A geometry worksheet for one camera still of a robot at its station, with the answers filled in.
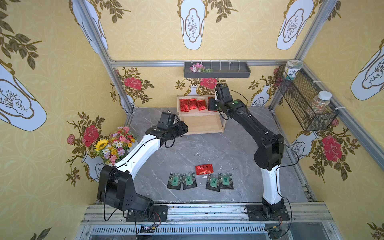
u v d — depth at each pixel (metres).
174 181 0.84
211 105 0.82
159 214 0.73
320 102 0.65
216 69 0.91
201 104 0.92
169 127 0.69
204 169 0.88
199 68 0.88
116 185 0.42
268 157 0.53
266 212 0.65
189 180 0.84
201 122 1.10
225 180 0.84
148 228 0.73
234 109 0.63
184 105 0.92
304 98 0.88
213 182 0.84
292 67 0.84
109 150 0.78
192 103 0.93
